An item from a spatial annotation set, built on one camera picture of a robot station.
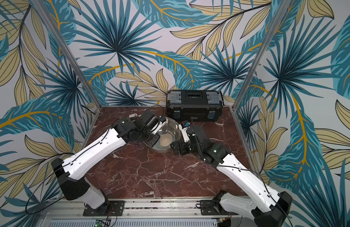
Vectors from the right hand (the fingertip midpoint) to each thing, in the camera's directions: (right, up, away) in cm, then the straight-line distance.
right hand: (178, 142), depth 72 cm
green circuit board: (-40, -41, -1) cm, 58 cm away
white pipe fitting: (-35, +15, +38) cm, 53 cm away
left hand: (-13, +1, +1) cm, 13 cm away
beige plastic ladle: (-7, -1, +13) cm, 15 cm away
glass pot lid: (-57, +3, +35) cm, 67 cm away
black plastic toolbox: (+13, +22, +26) cm, 36 cm away
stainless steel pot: (-6, +2, +29) cm, 30 cm away
